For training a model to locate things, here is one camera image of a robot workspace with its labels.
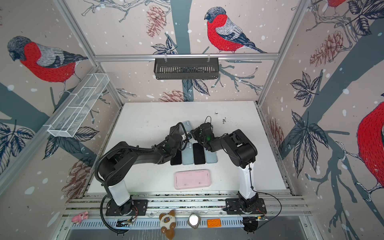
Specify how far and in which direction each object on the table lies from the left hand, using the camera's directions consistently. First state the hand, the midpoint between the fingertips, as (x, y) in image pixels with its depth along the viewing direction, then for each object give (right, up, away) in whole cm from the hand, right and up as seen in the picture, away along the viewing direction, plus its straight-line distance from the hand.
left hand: (174, 134), depth 93 cm
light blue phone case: (+9, -13, -1) cm, 16 cm away
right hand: (+9, +1, +6) cm, 11 cm away
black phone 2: (+16, -12, 0) cm, 20 cm away
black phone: (+1, +2, +10) cm, 10 cm away
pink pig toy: (-42, -37, -24) cm, 61 cm away
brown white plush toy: (+1, -38, -26) cm, 46 cm away
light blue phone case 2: (+23, -14, -3) cm, 27 cm away
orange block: (+23, -39, -25) cm, 51 cm away
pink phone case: (+11, -24, -10) cm, 29 cm away
